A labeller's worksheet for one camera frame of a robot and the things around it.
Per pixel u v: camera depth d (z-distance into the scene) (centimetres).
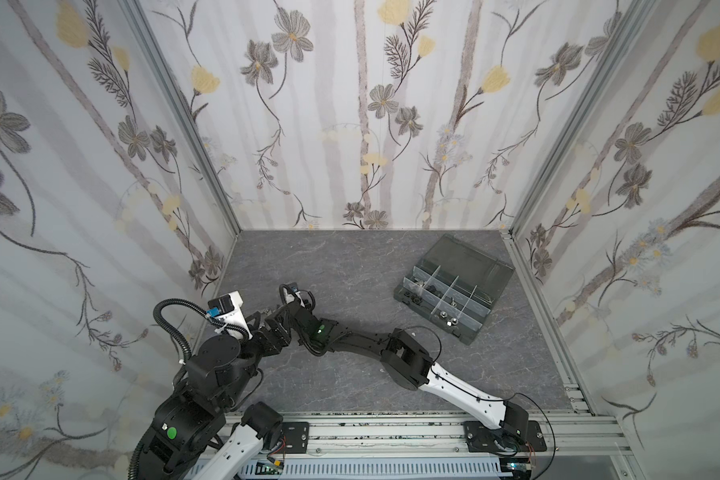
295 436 73
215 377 41
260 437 62
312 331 79
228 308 51
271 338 54
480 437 73
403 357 69
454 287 101
